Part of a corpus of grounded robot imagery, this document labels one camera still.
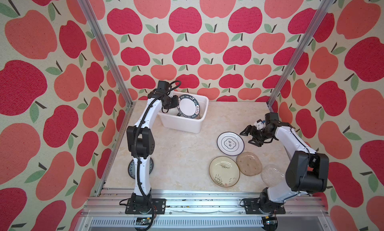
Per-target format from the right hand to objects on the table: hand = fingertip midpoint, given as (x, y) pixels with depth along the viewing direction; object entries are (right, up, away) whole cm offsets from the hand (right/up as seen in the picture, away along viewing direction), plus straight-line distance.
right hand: (248, 137), depth 88 cm
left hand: (-41, +21, +7) cm, 46 cm away
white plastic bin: (-46, +10, +4) cm, 47 cm away
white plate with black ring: (-8, -6, +10) cm, 14 cm away
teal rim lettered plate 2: (-30, +12, +10) cm, 33 cm away
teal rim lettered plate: (-36, +19, +13) cm, 43 cm away
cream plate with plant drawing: (-15, -19, -4) cm, 25 cm away
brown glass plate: (+1, -16, 0) cm, 16 cm away
